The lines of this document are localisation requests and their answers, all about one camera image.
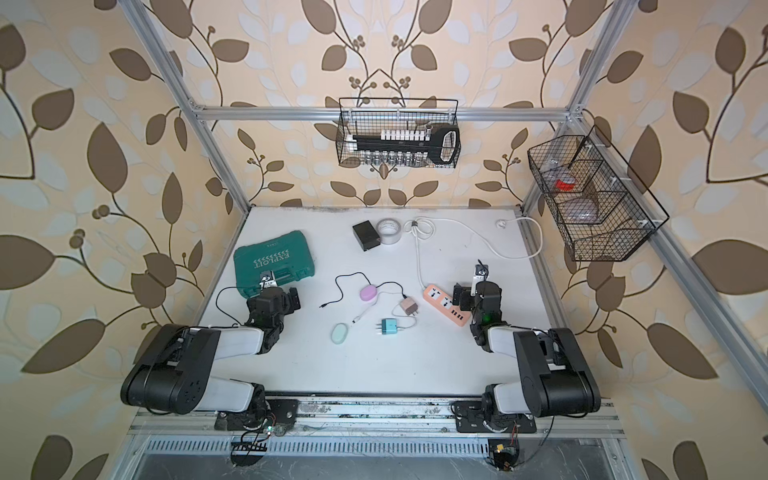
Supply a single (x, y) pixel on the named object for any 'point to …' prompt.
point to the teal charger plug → (389, 326)
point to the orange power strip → (442, 302)
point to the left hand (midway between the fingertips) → (272, 290)
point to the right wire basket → (600, 214)
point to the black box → (366, 235)
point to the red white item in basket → (565, 185)
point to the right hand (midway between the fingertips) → (474, 285)
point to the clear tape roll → (389, 231)
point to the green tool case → (290, 255)
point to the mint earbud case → (339, 333)
